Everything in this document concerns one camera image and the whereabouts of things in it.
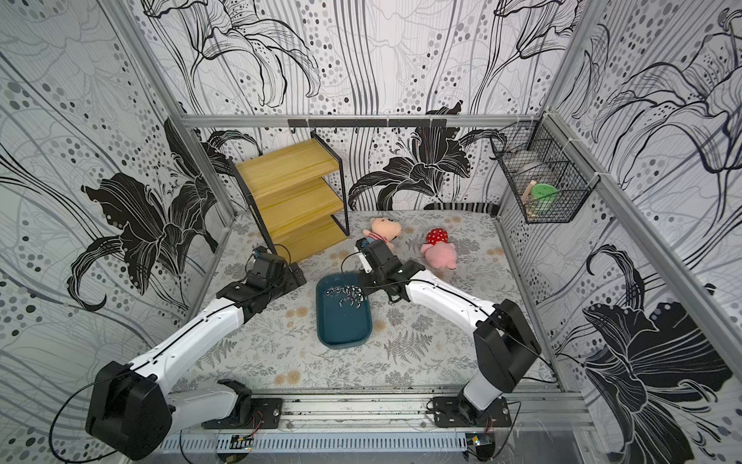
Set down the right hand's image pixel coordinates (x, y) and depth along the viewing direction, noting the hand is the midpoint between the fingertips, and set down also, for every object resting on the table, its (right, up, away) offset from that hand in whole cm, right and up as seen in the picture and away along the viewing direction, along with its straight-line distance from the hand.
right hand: (366, 273), depth 86 cm
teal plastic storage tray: (-8, -13, +6) cm, 16 cm away
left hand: (-21, -2, -1) cm, 21 cm away
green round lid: (+50, +23, -8) cm, 55 cm away
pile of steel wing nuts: (-5, -8, +8) cm, 12 cm away
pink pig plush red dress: (+24, +7, +10) cm, 27 cm away
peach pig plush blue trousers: (+1, +11, +17) cm, 21 cm away
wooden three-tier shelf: (-27, +27, +18) cm, 42 cm away
